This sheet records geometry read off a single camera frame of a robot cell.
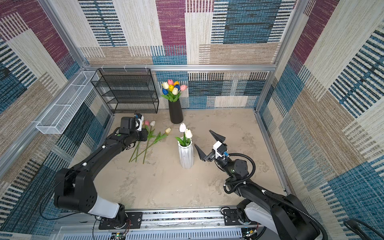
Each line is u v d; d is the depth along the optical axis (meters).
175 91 0.87
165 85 0.90
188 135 0.70
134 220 0.74
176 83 0.92
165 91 0.93
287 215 0.41
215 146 0.57
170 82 0.92
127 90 1.10
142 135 0.80
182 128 0.72
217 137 0.66
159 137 1.05
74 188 0.43
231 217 0.73
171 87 0.89
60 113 0.73
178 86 0.88
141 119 0.81
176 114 1.08
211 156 0.63
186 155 0.78
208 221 0.74
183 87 0.91
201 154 0.63
